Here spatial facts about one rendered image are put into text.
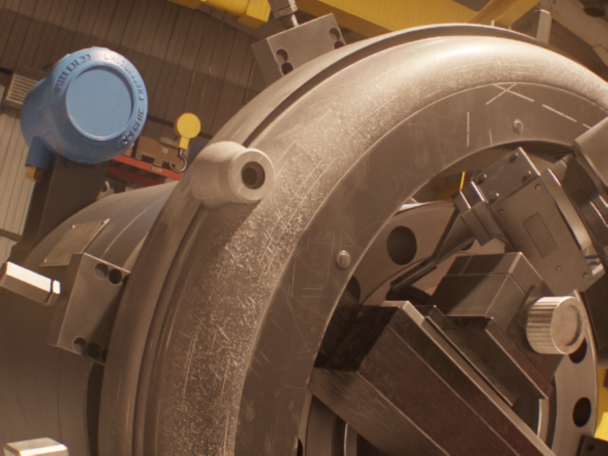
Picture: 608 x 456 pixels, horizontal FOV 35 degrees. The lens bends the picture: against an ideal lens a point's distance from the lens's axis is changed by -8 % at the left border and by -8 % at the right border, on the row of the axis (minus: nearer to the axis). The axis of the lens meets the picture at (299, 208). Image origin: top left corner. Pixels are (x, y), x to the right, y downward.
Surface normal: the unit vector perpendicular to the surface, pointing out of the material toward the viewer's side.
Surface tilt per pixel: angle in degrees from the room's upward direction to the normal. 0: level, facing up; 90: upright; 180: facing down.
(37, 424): 110
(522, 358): 90
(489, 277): 65
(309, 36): 90
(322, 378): 155
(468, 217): 129
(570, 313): 90
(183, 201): 71
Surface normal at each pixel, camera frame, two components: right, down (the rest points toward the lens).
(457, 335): -0.53, 0.74
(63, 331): 0.55, -0.07
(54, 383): -0.84, -0.15
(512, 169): -0.54, -0.66
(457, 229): 0.18, 0.52
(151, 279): -0.76, -0.42
